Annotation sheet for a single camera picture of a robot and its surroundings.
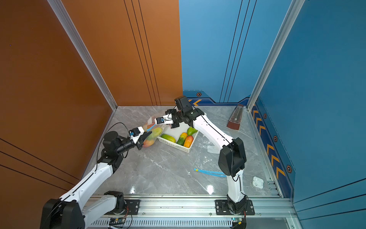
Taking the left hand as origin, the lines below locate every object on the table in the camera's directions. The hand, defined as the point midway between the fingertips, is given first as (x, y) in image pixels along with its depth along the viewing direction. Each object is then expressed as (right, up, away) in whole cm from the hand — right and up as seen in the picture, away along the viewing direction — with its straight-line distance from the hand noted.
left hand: (150, 129), depth 77 cm
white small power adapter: (+61, -30, +4) cm, 68 cm away
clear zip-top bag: (+33, -20, +11) cm, 40 cm away
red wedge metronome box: (+54, +4, +26) cm, 60 cm away
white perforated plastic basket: (+12, -4, +26) cm, 29 cm away
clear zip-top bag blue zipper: (+2, 0, +8) cm, 8 cm away
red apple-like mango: (+21, -9, +17) cm, 28 cm away
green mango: (+23, -2, +23) cm, 32 cm away
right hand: (+7, +7, +5) cm, 11 cm away
